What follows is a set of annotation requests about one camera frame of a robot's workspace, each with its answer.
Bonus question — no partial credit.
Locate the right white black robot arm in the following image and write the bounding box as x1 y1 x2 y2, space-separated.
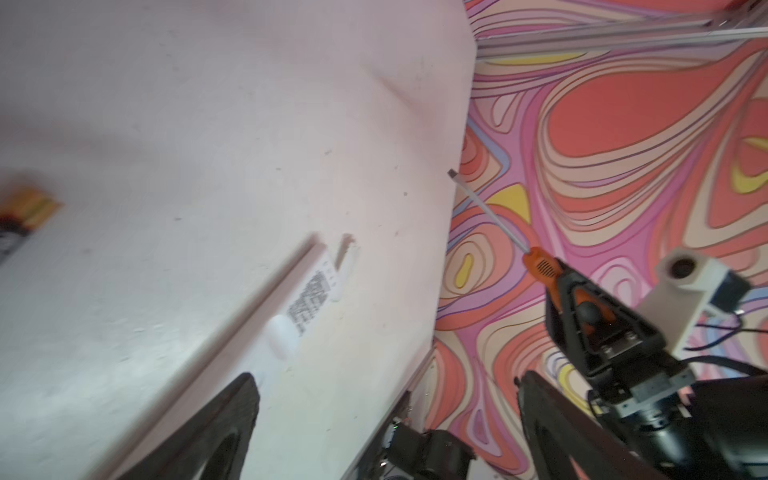
518 253 767 479

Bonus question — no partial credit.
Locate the orange black screwdriver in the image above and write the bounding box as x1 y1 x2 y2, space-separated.
448 169 618 335

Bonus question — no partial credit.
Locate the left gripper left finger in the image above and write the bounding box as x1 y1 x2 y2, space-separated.
121 373 260 479

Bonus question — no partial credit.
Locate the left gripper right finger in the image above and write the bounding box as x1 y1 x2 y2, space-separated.
517 371 664 479

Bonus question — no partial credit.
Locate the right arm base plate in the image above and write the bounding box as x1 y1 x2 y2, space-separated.
348 391 477 480

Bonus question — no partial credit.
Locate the white remote control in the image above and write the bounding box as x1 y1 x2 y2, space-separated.
142 235 360 451

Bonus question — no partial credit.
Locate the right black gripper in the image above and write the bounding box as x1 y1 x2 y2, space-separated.
545 266 696 418

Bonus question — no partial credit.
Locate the black gold AAA battery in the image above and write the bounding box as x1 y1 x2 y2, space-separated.
1 186 62 263

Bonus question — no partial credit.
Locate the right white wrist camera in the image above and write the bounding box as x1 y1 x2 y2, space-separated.
636 248 752 356

